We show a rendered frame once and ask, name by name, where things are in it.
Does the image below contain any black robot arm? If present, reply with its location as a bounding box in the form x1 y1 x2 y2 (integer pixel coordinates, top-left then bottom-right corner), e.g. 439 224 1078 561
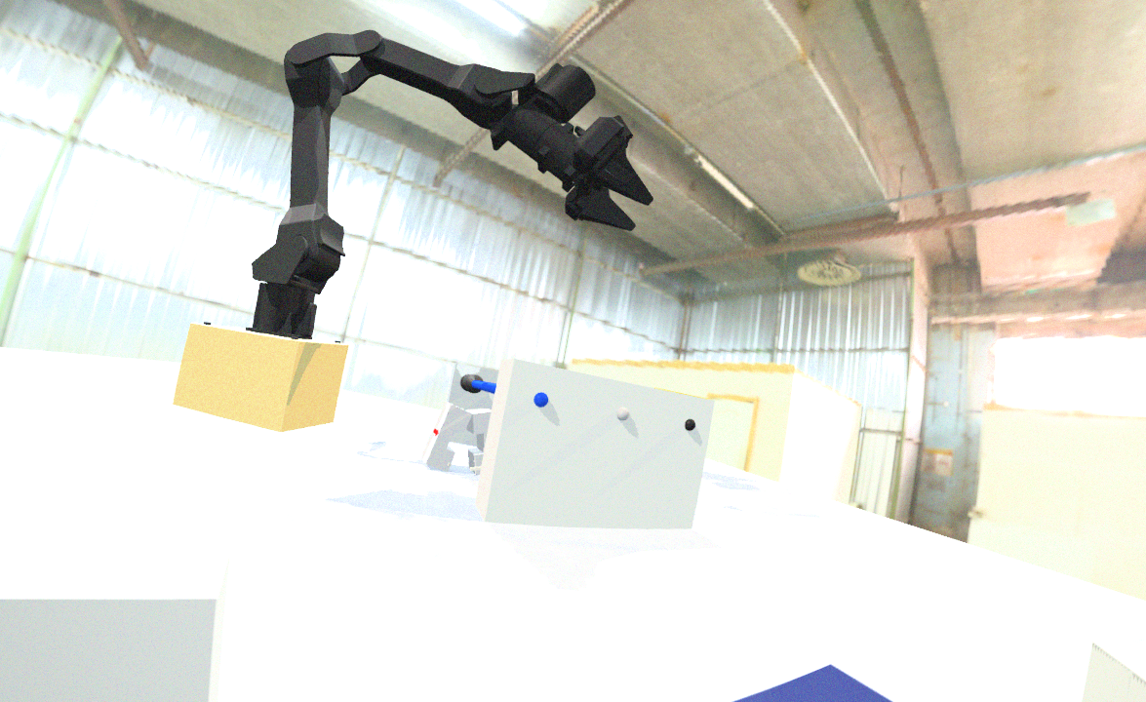
245 30 595 339

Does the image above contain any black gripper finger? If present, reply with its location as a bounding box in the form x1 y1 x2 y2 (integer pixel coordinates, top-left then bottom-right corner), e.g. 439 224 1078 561
579 187 636 231
589 136 653 206

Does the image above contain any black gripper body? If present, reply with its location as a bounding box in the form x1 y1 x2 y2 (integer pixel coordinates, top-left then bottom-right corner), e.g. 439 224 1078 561
533 116 625 221

